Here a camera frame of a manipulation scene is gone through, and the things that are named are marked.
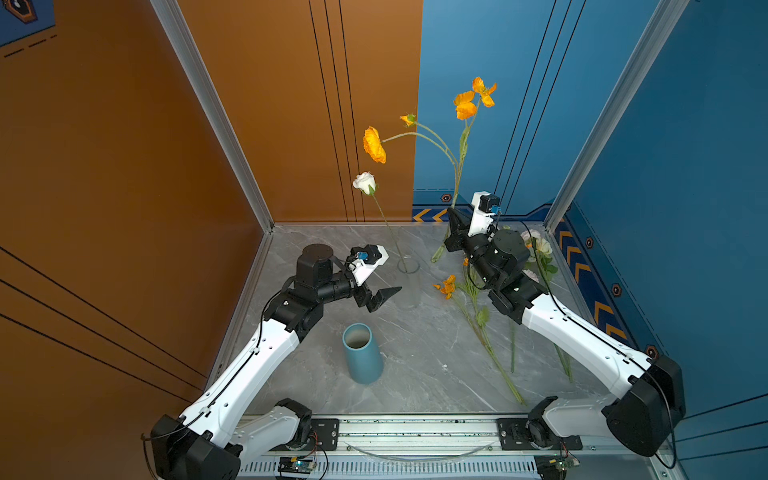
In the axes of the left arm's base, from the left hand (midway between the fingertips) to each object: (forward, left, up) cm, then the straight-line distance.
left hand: (388, 267), depth 69 cm
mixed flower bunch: (+21, -52, -25) cm, 61 cm away
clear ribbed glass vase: (+9, -6, -13) cm, 17 cm away
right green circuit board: (-35, -40, -31) cm, 61 cm away
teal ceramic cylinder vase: (-16, +5, -13) cm, 21 cm away
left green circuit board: (-36, +21, -32) cm, 52 cm away
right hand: (+11, -14, +9) cm, 19 cm away
